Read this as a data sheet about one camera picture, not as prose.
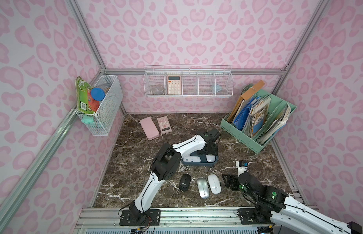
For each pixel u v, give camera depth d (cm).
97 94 75
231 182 68
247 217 73
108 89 80
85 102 69
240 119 96
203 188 80
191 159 90
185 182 83
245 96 84
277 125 82
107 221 73
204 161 91
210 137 75
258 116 91
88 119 64
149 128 110
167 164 56
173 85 93
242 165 69
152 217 73
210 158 92
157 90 93
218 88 100
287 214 52
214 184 82
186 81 100
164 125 111
